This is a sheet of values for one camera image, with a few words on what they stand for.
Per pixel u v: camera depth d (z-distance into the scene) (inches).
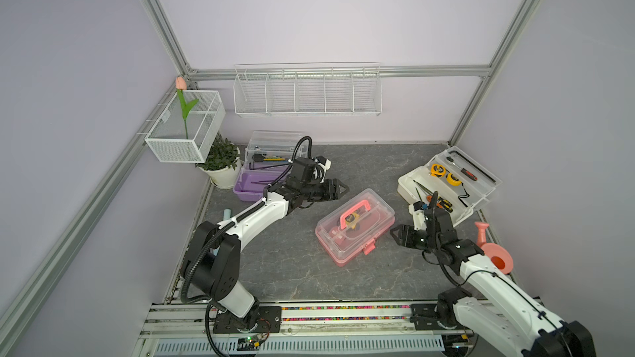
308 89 41.3
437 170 39.0
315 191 28.8
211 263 17.3
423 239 27.6
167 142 29.2
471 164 38.8
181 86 33.3
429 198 39.3
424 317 29.1
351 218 34.0
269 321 29.0
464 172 37.7
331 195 29.0
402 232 29.5
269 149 42.7
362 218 34.1
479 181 36.6
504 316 18.7
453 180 37.6
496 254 29.7
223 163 36.7
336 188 29.6
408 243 28.5
